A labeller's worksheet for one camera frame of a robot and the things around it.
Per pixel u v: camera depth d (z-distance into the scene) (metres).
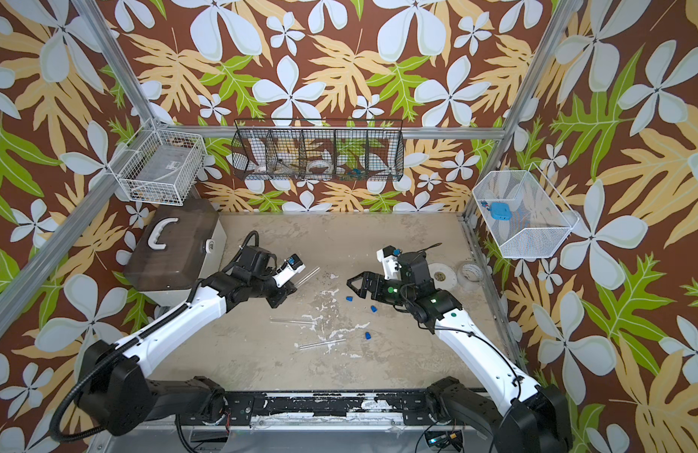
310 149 0.98
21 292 0.52
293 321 0.90
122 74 0.78
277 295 0.72
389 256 0.70
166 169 0.86
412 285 0.59
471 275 1.01
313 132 0.92
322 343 0.86
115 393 0.40
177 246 0.97
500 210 0.85
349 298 0.95
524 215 0.84
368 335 0.88
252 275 0.63
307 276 0.82
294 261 0.72
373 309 0.93
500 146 0.97
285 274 0.72
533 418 0.38
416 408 0.75
